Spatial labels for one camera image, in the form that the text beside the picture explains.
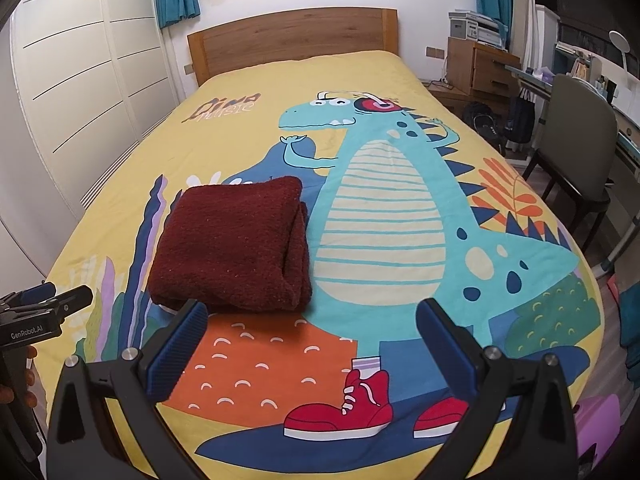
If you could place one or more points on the black backpack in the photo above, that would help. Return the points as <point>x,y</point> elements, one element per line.
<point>481,119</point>

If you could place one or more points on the wooden drawer cabinet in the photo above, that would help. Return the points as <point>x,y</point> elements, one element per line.
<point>480,71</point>

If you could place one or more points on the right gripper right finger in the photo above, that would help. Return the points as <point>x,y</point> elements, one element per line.
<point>541,441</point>

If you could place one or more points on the desk with clutter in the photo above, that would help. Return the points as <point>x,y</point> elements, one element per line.
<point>624,103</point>

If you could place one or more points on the white wardrobe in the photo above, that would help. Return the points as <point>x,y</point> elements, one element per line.
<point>91,80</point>

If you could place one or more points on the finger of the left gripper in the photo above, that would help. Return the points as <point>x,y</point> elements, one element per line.
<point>74,300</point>
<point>33,295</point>

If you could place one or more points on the wooden headboard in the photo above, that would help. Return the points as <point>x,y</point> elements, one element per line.
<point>291,36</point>

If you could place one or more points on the white desk lamp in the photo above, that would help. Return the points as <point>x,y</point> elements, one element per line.
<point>621,43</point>

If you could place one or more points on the green grey chair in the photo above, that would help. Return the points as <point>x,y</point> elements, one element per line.
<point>577,151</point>

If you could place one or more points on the dark red knit sweater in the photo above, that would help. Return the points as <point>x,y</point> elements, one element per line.
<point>235,247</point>

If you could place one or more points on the person left hand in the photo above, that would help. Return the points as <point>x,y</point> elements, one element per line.
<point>7,394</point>

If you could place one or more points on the white printer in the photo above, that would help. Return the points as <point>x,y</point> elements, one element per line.
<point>469,25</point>

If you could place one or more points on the dark shopping bag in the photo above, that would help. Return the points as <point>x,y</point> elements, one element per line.
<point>520,122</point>

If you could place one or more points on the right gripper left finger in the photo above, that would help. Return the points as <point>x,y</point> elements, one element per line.
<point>83,442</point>

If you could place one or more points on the yellow dinosaur bed cover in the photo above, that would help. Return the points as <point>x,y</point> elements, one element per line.
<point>404,202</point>

